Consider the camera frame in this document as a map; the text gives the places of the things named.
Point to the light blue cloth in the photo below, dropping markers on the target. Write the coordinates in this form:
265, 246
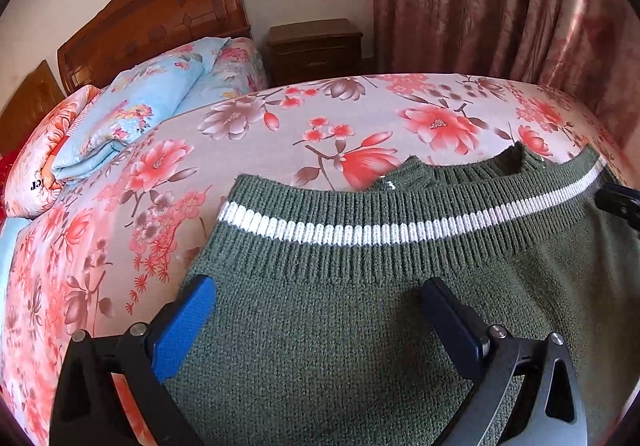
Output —
11, 251

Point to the large carved wooden headboard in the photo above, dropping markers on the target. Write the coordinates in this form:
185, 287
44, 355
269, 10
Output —
160, 11

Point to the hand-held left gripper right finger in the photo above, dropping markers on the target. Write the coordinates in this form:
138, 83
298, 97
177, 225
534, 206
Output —
450, 321

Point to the pink floral curtain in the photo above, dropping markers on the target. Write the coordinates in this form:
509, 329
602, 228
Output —
500, 1

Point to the floral bed sheet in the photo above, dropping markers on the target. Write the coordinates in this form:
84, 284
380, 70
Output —
250, 151

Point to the orange floral pillow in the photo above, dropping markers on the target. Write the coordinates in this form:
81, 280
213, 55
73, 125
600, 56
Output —
40, 156

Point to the dark wooden nightstand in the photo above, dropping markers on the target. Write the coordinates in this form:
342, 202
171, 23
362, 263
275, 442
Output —
315, 51

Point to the folded blue floral quilt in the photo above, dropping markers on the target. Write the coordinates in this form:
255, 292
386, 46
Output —
135, 111

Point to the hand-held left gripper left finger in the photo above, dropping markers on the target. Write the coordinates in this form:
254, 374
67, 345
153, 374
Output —
182, 326

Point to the small wooden headboard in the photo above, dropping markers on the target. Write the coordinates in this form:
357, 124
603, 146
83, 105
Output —
27, 106

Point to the green knit sweater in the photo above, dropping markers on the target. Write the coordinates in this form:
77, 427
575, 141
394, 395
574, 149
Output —
350, 351

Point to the red patterned blanket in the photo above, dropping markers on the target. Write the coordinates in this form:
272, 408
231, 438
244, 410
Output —
6, 176

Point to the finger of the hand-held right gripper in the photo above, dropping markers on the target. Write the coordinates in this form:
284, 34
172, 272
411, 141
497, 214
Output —
620, 202

